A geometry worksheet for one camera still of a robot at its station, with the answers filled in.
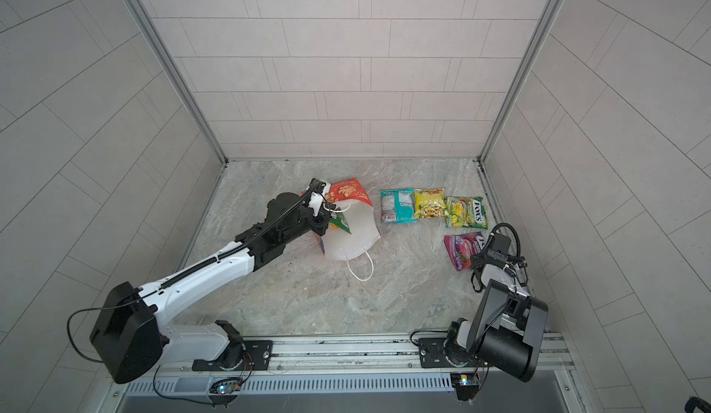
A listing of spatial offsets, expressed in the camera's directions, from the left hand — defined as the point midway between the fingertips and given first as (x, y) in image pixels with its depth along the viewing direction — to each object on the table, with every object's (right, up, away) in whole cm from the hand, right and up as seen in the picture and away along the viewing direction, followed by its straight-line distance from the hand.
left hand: (340, 204), depth 78 cm
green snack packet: (+42, -4, +18) cm, 46 cm away
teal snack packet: (+18, -2, +21) cm, 28 cm away
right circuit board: (+33, -44, -10) cm, 56 cm away
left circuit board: (-25, -42, -14) cm, 51 cm away
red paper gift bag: (+3, -9, +13) cm, 16 cm away
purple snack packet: (+38, -15, +10) cm, 43 cm away
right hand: (+45, -19, +12) cm, 51 cm away
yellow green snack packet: (+30, -1, +20) cm, 36 cm away
